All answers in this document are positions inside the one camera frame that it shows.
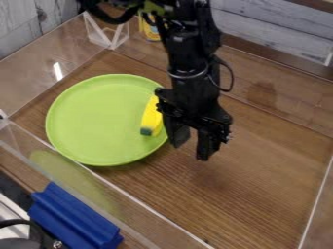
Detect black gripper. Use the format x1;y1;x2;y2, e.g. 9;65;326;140
155;76;233;161

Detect clear acrylic triangle bracket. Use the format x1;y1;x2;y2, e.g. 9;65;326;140
83;12;130;51

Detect yellow toy banana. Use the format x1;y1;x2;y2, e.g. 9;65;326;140
140;95;163;136

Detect black cable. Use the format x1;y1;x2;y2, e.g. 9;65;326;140
0;219;49;249

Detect blue plastic block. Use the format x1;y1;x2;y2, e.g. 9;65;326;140
28;182;123;249

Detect green round plate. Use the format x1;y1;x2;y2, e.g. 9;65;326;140
44;74;167;167

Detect yellow labelled tin can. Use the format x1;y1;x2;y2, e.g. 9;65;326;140
138;12;160;42

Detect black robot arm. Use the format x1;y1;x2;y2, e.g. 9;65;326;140
76;0;233;160

